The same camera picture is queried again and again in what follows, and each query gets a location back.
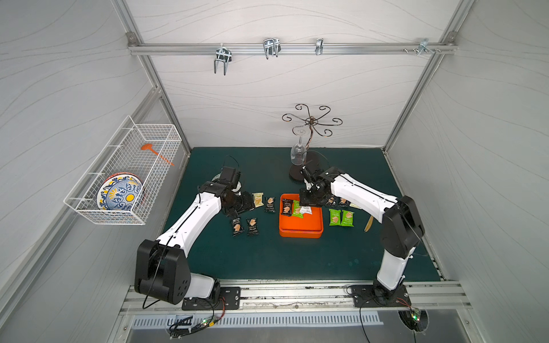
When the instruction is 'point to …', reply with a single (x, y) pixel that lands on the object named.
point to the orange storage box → (309, 226)
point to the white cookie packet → (305, 209)
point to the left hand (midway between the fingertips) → (250, 208)
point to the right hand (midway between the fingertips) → (303, 202)
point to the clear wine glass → (299, 153)
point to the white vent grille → (166, 321)
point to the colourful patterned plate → (121, 191)
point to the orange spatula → (149, 146)
